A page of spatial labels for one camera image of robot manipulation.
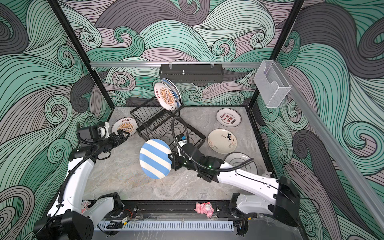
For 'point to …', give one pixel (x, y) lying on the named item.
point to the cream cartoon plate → (222, 141)
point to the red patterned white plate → (228, 117)
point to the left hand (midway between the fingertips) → (124, 135)
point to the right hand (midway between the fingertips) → (168, 156)
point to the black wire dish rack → (154, 122)
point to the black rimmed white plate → (234, 158)
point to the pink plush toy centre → (205, 207)
